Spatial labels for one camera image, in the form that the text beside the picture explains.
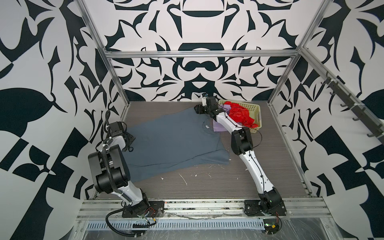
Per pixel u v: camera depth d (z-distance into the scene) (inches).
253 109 44.1
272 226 28.1
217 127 41.2
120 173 18.3
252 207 29.3
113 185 16.7
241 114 39.0
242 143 29.3
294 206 30.0
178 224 28.0
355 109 23.4
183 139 39.2
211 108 36.9
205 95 41.0
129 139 33.4
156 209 29.0
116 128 29.2
